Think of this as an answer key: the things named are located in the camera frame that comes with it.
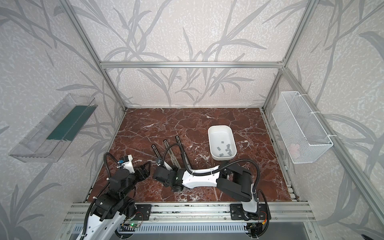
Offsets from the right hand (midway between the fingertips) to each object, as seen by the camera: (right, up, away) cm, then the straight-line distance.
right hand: (166, 167), depth 84 cm
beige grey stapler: (+3, +2, +6) cm, 7 cm away
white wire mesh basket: (+62, +20, -22) cm, 69 cm away
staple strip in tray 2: (+33, +5, +10) cm, 35 cm away
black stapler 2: (-9, +7, +10) cm, 15 cm away
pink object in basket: (+66, +13, -10) cm, 68 cm away
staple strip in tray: (+31, +8, +13) cm, 35 cm away
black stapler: (+10, +4, +8) cm, 14 cm away
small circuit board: (-12, -23, -13) cm, 30 cm away
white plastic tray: (+34, +12, +16) cm, 39 cm away
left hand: (-8, +5, -5) cm, 11 cm away
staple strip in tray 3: (+38, +7, +12) cm, 40 cm away
